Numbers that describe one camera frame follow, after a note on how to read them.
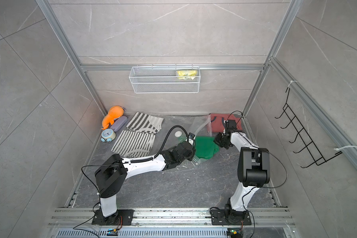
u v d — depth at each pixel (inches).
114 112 44.0
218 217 28.7
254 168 19.1
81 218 29.4
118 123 43.6
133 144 39.8
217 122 45.0
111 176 19.1
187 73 32.9
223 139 32.2
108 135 40.2
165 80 39.7
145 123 45.0
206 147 38.1
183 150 25.3
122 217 28.7
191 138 28.8
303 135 26.5
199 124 38.6
